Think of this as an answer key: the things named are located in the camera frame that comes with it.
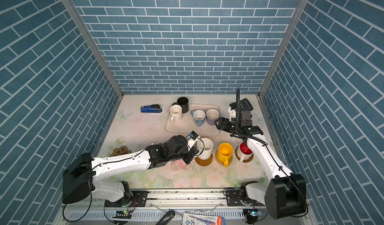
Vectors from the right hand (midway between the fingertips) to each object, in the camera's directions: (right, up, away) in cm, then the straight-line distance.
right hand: (219, 121), depth 83 cm
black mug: (-22, +12, +24) cm, 34 cm away
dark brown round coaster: (+14, -21, -2) cm, 25 cm away
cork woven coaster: (+1, -24, +3) cm, 24 cm away
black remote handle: (-26, -41, -17) cm, 52 cm away
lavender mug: (-2, +2, +20) cm, 20 cm away
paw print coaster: (-59, -18, +8) cm, 62 cm away
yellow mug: (+4, -18, +5) cm, 19 cm away
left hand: (-12, -15, -6) cm, 20 cm away
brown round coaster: (-8, -24, +2) cm, 25 cm away
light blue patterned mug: (-11, +2, +16) cm, 20 cm away
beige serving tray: (-9, +8, +29) cm, 32 cm away
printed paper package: (-15, -44, -15) cm, 48 cm away
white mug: (-26, +5, +14) cm, 30 cm away
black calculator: (+23, +10, +30) cm, 39 cm away
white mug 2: (-8, -15, +3) cm, 17 cm away
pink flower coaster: (-20, -17, -18) cm, 32 cm away
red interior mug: (+15, -18, +3) cm, 24 cm away
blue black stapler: (-45, +7, +26) cm, 52 cm away
